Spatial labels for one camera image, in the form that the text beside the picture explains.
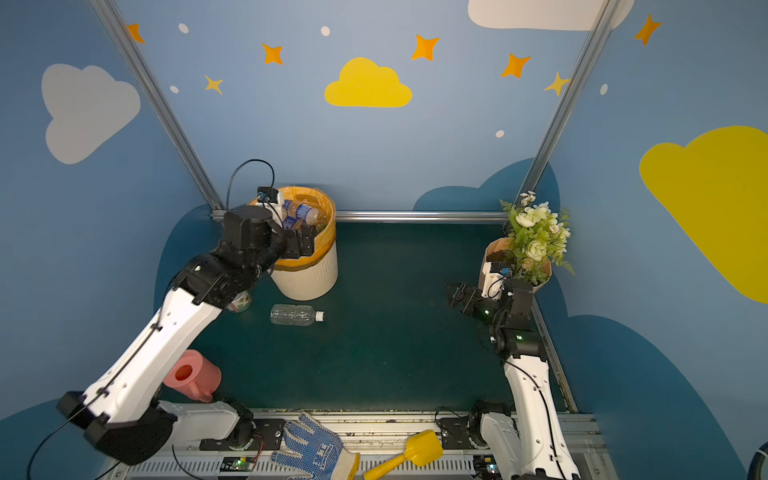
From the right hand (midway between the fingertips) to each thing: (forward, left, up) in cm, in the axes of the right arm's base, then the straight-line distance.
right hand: (462, 287), depth 78 cm
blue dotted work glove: (-37, +34, -21) cm, 54 cm away
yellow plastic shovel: (-34, +9, -21) cm, 42 cm away
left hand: (+4, +40, +17) cm, 44 cm away
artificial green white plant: (+11, -19, +9) cm, 24 cm away
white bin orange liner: (+6, +43, -8) cm, 44 cm away
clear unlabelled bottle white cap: (-3, +48, -16) cm, 50 cm away
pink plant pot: (+22, -16, -7) cm, 28 cm away
